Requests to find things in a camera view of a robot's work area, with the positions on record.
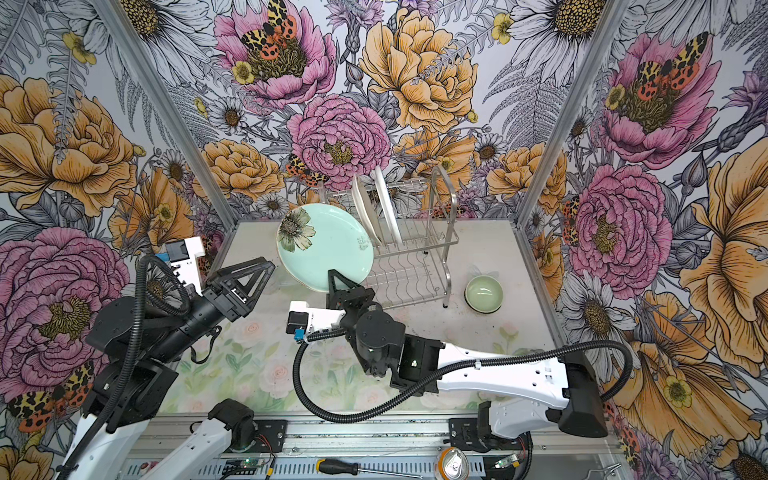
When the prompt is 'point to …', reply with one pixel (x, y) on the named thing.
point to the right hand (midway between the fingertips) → (339, 274)
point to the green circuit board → (243, 466)
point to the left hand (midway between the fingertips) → (275, 273)
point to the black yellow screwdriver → (330, 466)
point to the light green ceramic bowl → (483, 294)
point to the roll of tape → (451, 464)
